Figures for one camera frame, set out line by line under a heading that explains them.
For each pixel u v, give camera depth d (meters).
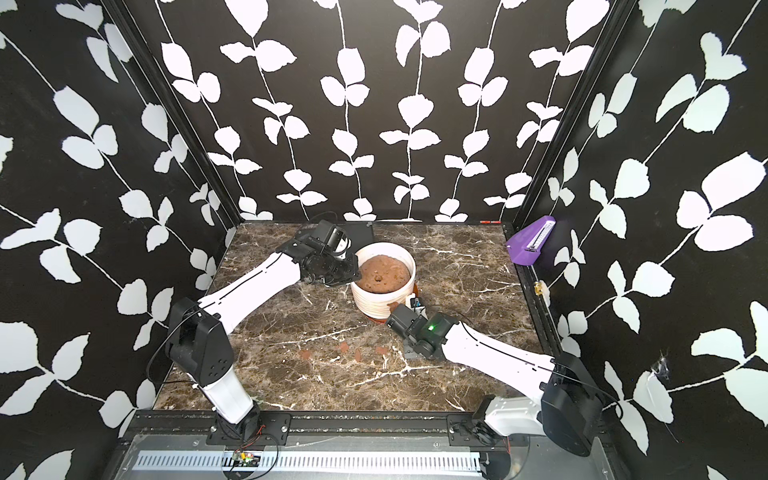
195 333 0.50
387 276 0.90
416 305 0.73
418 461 0.70
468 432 0.73
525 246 1.06
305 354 0.87
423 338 0.56
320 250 0.66
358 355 0.87
